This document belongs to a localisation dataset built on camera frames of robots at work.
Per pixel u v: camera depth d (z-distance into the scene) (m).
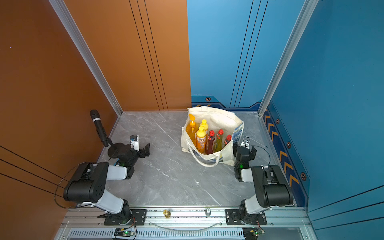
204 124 0.85
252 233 0.70
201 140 0.85
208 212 0.73
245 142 0.77
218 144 0.94
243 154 0.70
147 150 0.87
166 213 0.71
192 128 0.87
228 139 0.83
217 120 0.89
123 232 0.71
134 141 0.81
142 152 0.85
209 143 0.88
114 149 0.97
